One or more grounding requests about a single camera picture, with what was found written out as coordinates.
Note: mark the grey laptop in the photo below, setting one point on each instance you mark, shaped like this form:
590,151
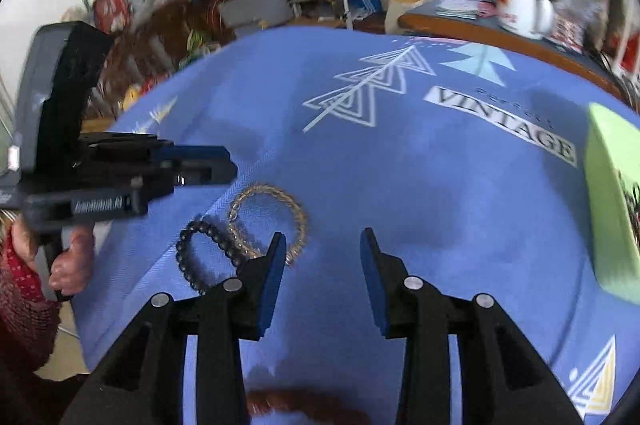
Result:
255,7

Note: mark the person's left hand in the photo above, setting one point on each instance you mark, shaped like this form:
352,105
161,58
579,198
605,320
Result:
75,270

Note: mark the light green plastic basin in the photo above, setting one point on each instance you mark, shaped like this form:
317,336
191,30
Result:
605,205

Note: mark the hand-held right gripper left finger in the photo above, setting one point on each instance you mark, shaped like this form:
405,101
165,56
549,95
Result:
270,285

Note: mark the wooden desk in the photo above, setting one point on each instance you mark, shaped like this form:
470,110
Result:
500,42

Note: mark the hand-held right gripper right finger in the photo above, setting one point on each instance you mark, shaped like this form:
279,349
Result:
375,285

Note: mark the clear plastic snack bag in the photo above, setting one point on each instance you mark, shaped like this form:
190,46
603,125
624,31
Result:
575,25

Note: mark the blue printed tablecloth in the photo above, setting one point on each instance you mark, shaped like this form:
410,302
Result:
400,180

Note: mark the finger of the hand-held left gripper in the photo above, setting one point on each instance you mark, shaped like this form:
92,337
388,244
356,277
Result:
210,172
200,153

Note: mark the white enamel mug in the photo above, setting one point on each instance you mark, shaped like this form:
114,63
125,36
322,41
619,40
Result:
520,12

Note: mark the blue and white shoe box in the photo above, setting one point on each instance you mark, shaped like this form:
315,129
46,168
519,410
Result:
365,7

